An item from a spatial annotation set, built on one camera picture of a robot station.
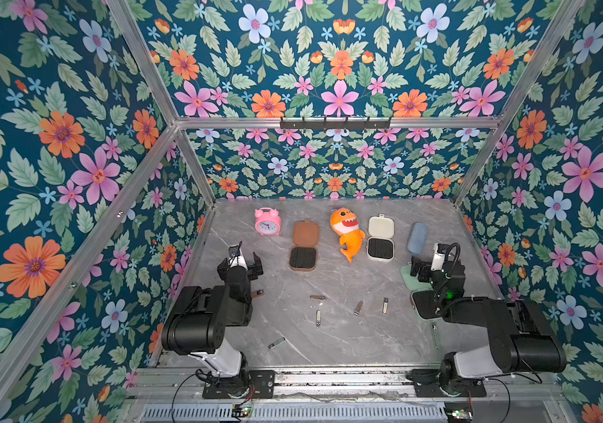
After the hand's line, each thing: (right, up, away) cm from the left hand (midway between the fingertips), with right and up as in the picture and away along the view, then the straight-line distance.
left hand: (241, 254), depth 92 cm
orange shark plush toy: (+37, +12, +9) cm, 40 cm away
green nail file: (+65, -23, -8) cm, 69 cm away
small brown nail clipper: (+25, -15, 0) cm, 29 cm away
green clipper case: (+63, -14, -3) cm, 65 cm away
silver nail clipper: (+27, -21, -6) cm, 35 cm away
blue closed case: (+67, +5, +11) cm, 68 cm away
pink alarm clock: (+7, +11, +12) cm, 18 cm away
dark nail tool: (+14, -27, -11) cm, 32 cm away
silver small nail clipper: (+50, -17, -3) cm, 53 cm away
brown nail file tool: (+5, -14, -1) cm, 15 cm away
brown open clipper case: (+21, -1, +9) cm, 23 cm away
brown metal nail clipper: (+41, -18, -3) cm, 45 cm away
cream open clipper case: (+52, +2, +13) cm, 54 cm away
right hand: (+68, -1, 0) cm, 68 cm away
